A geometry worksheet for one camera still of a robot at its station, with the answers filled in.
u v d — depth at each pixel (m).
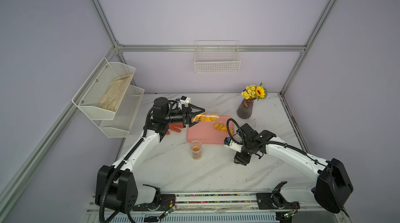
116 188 0.40
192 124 0.70
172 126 0.99
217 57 0.95
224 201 0.75
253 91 0.87
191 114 0.63
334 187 0.41
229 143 0.73
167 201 0.73
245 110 1.00
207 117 0.69
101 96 0.78
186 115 0.63
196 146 0.86
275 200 0.66
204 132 0.98
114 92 0.80
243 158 0.71
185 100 0.72
